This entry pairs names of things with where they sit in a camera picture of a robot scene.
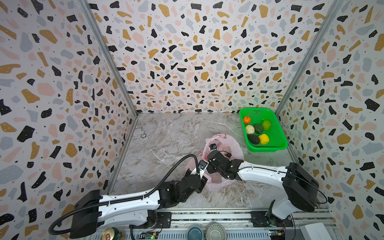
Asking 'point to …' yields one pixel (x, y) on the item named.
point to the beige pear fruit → (250, 129)
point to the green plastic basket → (278, 139)
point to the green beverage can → (112, 233)
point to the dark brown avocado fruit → (254, 139)
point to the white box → (317, 231)
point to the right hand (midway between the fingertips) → (206, 160)
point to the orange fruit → (247, 119)
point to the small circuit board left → (150, 236)
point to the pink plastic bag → (192, 164)
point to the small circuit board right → (279, 234)
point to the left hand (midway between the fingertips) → (206, 168)
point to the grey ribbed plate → (215, 231)
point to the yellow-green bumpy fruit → (266, 125)
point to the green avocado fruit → (258, 128)
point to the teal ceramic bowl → (195, 232)
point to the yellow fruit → (264, 139)
